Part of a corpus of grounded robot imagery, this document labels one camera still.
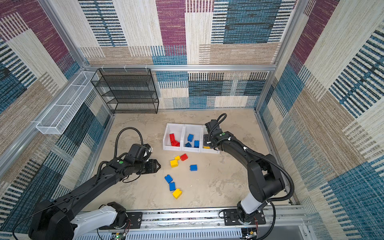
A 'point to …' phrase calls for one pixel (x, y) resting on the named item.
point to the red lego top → (184, 157)
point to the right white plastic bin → (204, 131)
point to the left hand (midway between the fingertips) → (157, 164)
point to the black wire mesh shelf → (127, 90)
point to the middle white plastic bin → (194, 129)
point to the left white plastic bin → (177, 129)
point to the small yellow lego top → (177, 157)
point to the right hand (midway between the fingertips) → (212, 141)
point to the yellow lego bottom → (177, 193)
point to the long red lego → (172, 135)
